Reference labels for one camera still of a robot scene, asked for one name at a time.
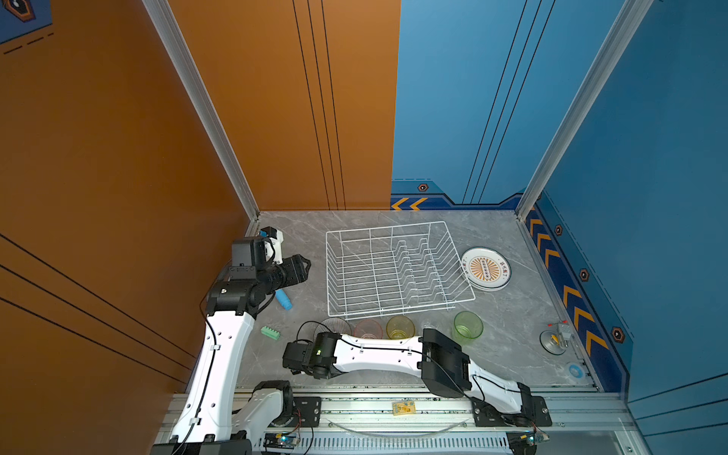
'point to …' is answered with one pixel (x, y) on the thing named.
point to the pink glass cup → (368, 329)
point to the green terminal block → (270, 333)
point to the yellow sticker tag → (404, 408)
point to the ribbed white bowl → (334, 325)
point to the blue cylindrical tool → (282, 299)
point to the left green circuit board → (282, 440)
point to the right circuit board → (525, 442)
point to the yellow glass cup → (400, 327)
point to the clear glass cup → (433, 323)
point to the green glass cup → (466, 326)
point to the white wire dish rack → (385, 270)
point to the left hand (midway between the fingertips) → (300, 262)
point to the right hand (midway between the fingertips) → (335, 348)
